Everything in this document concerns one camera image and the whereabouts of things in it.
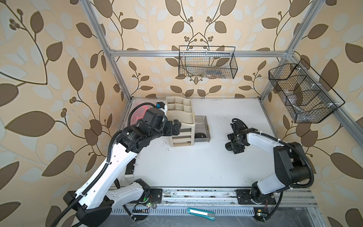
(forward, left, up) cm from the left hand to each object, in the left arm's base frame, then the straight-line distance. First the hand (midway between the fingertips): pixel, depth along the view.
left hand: (171, 123), depth 67 cm
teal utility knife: (-33, -15, -31) cm, 48 cm away
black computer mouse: (+2, -35, -28) cm, 45 cm away
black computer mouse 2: (+10, -16, -27) cm, 33 cm away
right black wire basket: (+14, -71, +4) cm, 72 cm away
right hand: (+6, -36, -30) cm, 47 cm away
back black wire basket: (+51, -22, +2) cm, 55 cm away
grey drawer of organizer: (+15, -18, -29) cm, 38 cm away
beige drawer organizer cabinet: (+16, -4, -8) cm, 18 cm away
